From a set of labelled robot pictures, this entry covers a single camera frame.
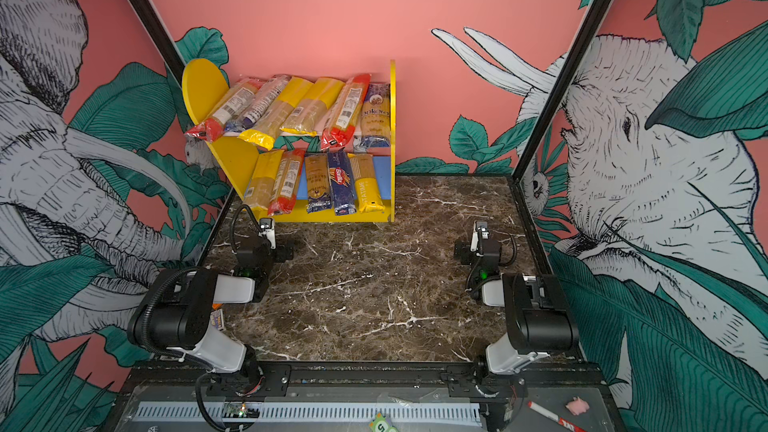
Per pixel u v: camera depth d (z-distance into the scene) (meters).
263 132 0.70
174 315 0.45
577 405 0.70
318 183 0.95
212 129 0.70
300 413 0.70
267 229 0.82
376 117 0.74
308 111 0.74
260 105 0.78
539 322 0.45
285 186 0.93
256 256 0.73
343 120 0.73
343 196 0.90
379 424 0.67
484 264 0.72
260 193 0.93
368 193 0.93
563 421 0.69
